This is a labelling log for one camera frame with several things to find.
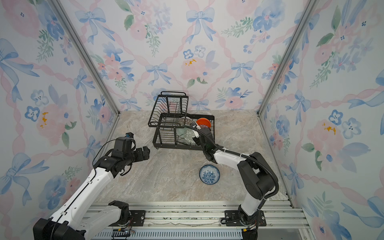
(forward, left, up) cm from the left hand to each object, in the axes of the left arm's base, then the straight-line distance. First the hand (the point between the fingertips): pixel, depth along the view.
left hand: (142, 150), depth 81 cm
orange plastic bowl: (+27, -35, -7) cm, 45 cm away
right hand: (+16, -32, 0) cm, 36 cm away
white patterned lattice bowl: (+31, -22, -10) cm, 40 cm away
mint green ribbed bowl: (+22, -19, -11) cm, 31 cm away
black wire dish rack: (+12, -16, +4) cm, 20 cm away
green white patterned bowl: (+13, -24, -6) cm, 28 cm away
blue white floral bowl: (-7, -37, -15) cm, 41 cm away
